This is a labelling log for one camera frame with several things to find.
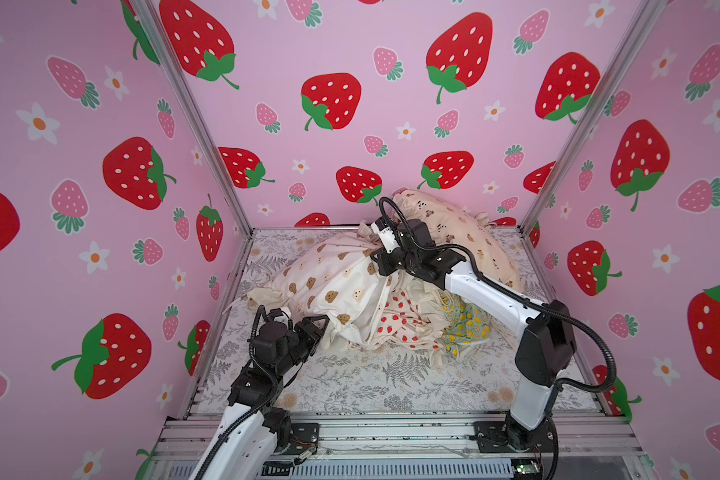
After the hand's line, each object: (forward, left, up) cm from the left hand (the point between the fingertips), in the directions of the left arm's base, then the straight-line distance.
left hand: (330, 321), depth 77 cm
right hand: (+16, -9, +7) cm, 20 cm away
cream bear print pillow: (+10, 0, +4) cm, 11 cm away
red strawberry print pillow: (+6, -22, -9) cm, 25 cm away
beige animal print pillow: (+29, -35, +7) cm, 46 cm away
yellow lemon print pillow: (+6, -39, -10) cm, 41 cm away
